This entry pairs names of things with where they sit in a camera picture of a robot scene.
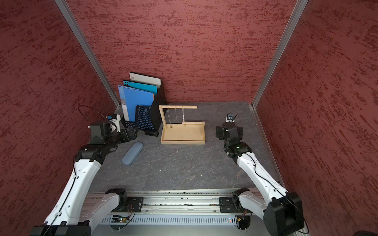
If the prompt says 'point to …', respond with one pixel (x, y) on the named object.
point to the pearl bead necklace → (183, 113)
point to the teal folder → (141, 86)
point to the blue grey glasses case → (132, 154)
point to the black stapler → (152, 133)
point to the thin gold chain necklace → (176, 115)
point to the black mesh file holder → (149, 117)
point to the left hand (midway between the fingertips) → (130, 133)
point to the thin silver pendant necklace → (169, 117)
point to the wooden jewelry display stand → (186, 133)
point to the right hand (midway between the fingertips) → (227, 129)
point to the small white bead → (177, 151)
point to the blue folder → (131, 98)
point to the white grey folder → (145, 79)
